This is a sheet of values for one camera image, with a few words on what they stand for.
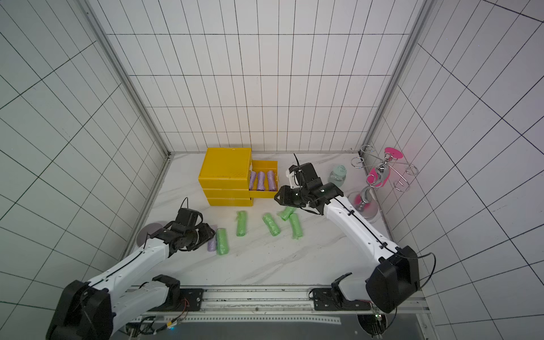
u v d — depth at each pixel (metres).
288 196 0.68
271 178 0.97
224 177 0.81
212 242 0.83
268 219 0.92
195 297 0.73
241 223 0.90
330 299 0.67
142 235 0.85
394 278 0.39
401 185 0.72
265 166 0.98
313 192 0.56
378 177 0.81
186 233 0.66
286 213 0.93
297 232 0.87
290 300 0.74
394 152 0.85
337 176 0.98
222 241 0.85
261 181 0.95
